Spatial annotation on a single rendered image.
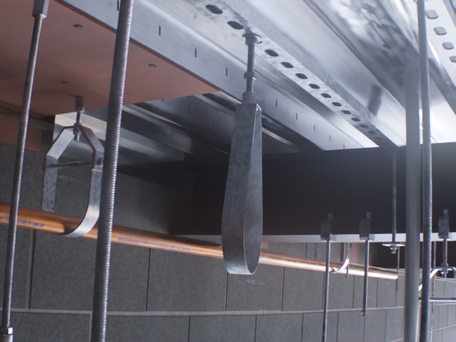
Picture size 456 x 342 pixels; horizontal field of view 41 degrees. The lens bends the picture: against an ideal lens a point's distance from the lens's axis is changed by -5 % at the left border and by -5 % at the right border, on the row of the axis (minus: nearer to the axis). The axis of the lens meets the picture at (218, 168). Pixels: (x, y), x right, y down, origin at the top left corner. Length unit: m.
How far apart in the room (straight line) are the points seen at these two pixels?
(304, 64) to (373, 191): 0.71
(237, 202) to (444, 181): 0.88
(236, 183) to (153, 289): 0.96
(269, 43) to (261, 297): 1.45
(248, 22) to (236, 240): 0.27
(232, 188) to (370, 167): 0.89
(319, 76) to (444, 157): 0.64
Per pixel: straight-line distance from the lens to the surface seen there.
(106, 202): 0.40
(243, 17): 0.77
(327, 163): 1.62
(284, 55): 0.88
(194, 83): 1.06
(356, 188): 1.59
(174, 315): 1.75
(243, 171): 0.74
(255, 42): 0.82
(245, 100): 0.79
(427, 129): 0.65
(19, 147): 0.73
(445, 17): 0.77
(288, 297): 2.39
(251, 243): 0.82
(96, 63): 1.01
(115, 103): 0.41
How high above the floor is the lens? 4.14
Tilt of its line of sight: 11 degrees up
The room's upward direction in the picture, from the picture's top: 3 degrees clockwise
